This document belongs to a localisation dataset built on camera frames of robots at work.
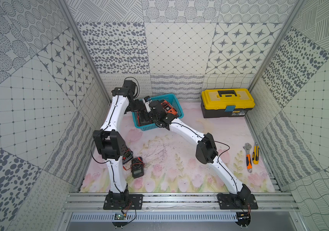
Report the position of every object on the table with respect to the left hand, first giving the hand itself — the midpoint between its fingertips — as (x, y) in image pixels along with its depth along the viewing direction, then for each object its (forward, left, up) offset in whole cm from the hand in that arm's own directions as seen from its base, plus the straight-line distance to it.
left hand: (133, 108), depth 89 cm
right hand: (+2, -7, -5) cm, 9 cm away
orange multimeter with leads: (+11, -22, -11) cm, 27 cm away
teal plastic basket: (+10, -18, -11) cm, 23 cm away
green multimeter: (-23, +2, -18) cm, 30 cm away
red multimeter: (-8, -8, -1) cm, 11 cm away
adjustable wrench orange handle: (-26, -73, -21) cm, 80 cm away
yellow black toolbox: (+10, -57, -5) cm, 58 cm away
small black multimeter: (-31, -5, -17) cm, 36 cm away
